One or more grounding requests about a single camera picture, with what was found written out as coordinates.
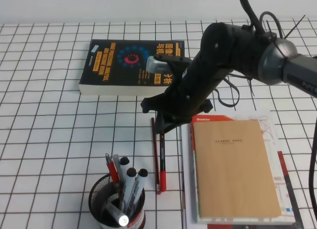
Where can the black mesh pen holder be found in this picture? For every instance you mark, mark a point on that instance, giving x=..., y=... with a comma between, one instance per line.
x=101, y=192

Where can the dark red pencil with eraser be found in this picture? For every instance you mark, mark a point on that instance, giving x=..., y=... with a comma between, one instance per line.
x=154, y=136

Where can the red and grey clip pen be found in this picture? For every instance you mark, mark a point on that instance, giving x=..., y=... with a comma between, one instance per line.
x=112, y=169

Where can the white map printed book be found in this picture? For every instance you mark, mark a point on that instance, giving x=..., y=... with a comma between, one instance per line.
x=290, y=218

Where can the red covered book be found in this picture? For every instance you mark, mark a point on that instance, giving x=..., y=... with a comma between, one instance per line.
x=208, y=118

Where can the silver metallic pen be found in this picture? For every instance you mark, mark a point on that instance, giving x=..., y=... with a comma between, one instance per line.
x=117, y=214

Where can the black textbook with yellow text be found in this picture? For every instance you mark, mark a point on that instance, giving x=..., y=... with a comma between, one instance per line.
x=118, y=67

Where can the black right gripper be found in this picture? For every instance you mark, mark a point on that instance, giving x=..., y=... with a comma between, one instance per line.
x=187, y=95

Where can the black capped white marker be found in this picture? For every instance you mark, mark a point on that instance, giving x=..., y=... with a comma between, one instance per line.
x=136, y=191
x=128, y=186
x=124, y=166

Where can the tan classic note notebook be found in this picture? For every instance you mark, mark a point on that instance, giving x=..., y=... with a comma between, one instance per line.
x=234, y=178

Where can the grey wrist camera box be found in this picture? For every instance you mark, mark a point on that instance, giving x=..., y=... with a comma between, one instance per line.
x=156, y=66

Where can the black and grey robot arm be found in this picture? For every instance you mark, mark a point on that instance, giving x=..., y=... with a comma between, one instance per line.
x=224, y=48

